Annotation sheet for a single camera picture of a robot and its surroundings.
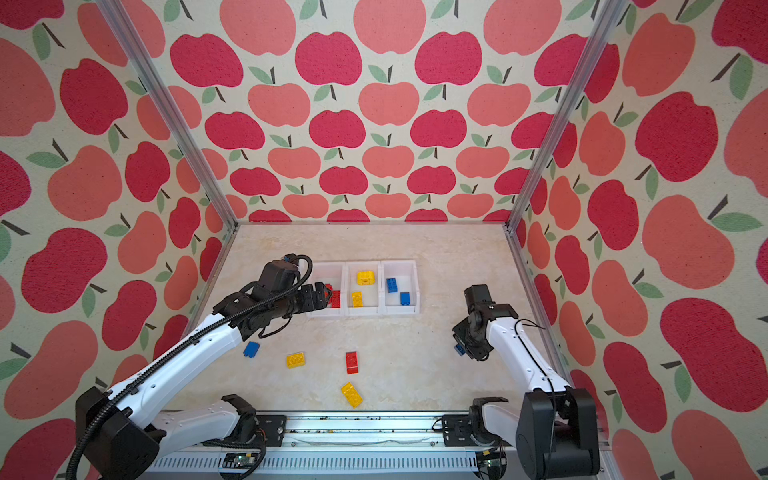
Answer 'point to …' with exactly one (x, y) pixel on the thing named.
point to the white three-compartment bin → (368, 287)
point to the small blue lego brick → (459, 349)
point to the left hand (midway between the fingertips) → (325, 296)
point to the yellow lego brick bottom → (352, 395)
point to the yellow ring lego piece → (365, 278)
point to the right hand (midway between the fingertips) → (466, 341)
